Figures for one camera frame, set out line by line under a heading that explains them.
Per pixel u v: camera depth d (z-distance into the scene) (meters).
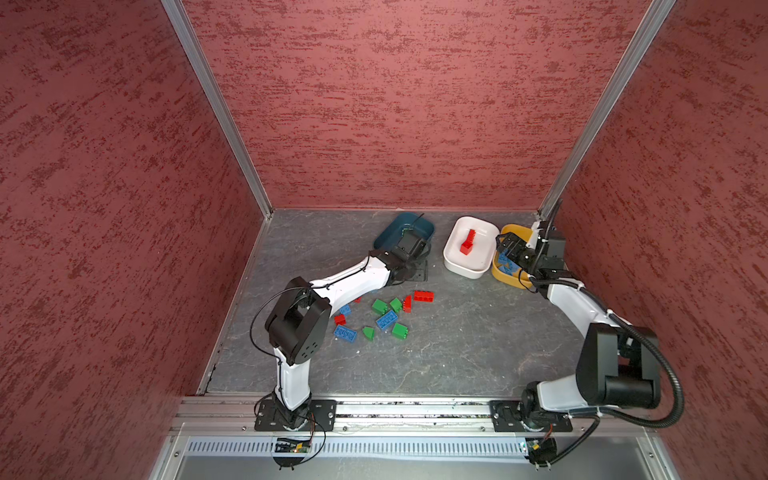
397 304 0.92
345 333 0.88
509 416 0.74
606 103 0.88
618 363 0.44
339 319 0.89
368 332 0.86
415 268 0.81
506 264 0.81
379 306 0.92
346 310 0.92
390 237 0.98
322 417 0.75
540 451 0.70
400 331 0.88
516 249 0.80
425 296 0.95
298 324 0.48
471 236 1.11
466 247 1.06
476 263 1.06
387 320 0.91
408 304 0.93
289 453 0.72
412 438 0.72
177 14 0.71
